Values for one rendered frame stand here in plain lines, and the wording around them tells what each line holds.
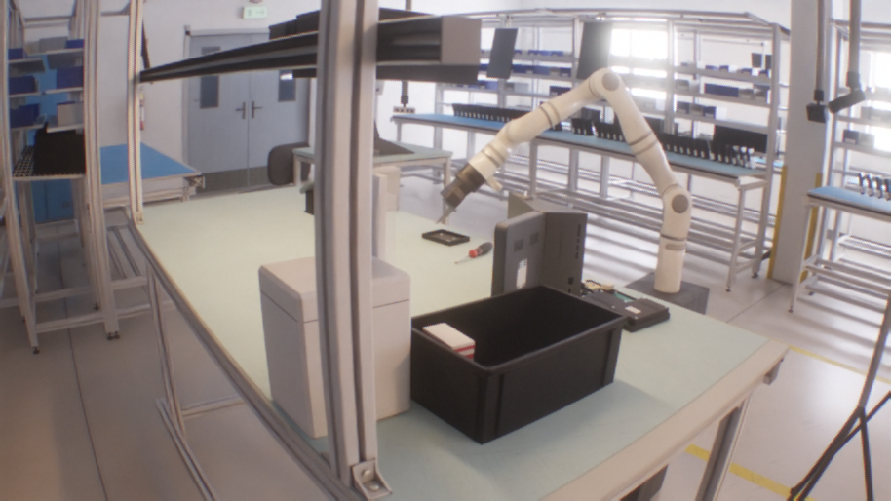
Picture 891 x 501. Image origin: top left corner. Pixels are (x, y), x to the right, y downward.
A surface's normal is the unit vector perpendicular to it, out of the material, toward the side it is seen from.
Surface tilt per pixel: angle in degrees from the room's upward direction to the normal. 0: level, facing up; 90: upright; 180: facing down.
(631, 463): 0
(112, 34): 90
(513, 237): 90
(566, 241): 90
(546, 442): 0
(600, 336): 90
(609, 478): 0
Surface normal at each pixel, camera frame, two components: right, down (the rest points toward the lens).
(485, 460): 0.03, -0.96
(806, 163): -0.79, 0.14
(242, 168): 0.62, 0.22
